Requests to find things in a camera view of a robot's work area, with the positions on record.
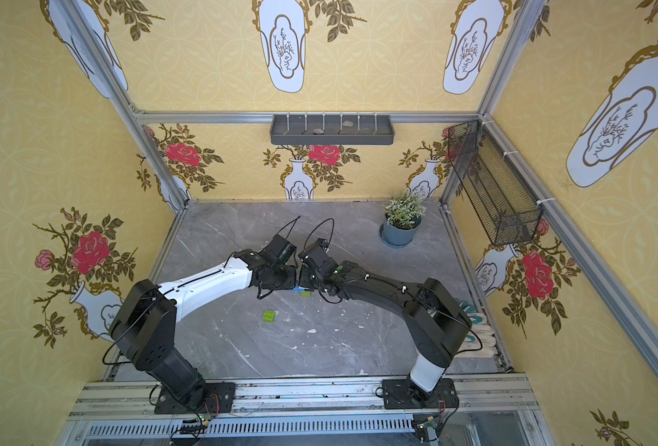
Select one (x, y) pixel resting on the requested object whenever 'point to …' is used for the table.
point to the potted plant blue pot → (402, 218)
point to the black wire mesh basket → (510, 216)
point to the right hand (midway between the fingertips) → (304, 286)
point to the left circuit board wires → (196, 426)
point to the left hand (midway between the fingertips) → (297, 282)
